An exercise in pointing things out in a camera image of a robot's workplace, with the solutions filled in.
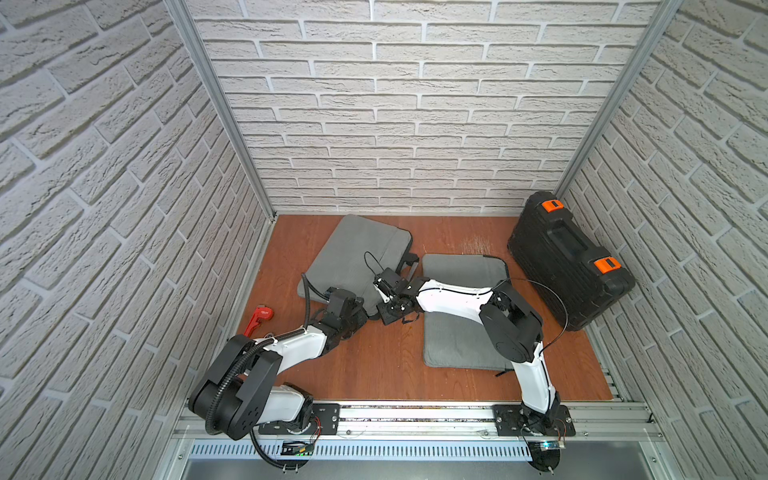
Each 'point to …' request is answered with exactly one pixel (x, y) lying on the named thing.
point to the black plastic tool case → (574, 279)
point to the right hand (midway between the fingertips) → (390, 311)
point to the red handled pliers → (262, 313)
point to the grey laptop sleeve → (453, 342)
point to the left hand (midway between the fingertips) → (370, 307)
